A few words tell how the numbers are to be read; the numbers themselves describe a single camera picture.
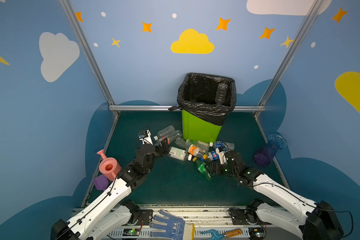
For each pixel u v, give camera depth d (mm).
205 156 902
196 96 1048
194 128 952
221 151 749
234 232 688
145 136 626
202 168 855
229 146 967
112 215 566
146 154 530
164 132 1044
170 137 1019
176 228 707
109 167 817
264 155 981
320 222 398
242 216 748
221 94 913
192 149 922
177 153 950
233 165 628
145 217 745
